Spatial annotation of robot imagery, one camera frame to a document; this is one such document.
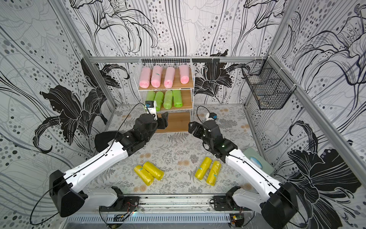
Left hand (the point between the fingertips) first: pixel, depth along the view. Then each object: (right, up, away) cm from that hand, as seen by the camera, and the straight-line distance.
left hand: (164, 116), depth 75 cm
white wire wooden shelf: (+6, -1, +32) cm, 33 cm away
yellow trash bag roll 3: (+22, -31, +7) cm, 38 cm away
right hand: (+17, -5, +2) cm, 18 cm away
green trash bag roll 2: (-5, +11, +11) cm, 16 cm away
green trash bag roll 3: (+1, +7, +7) cm, 10 cm away
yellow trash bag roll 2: (-7, -32, +6) cm, 33 cm away
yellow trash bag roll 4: (+28, -32, +5) cm, 43 cm away
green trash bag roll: (-11, +13, +12) cm, 21 cm away
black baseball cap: (-44, -15, +17) cm, 50 cm away
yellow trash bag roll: (-11, -34, +4) cm, 36 cm away
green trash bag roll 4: (+7, +9, +8) cm, 14 cm away
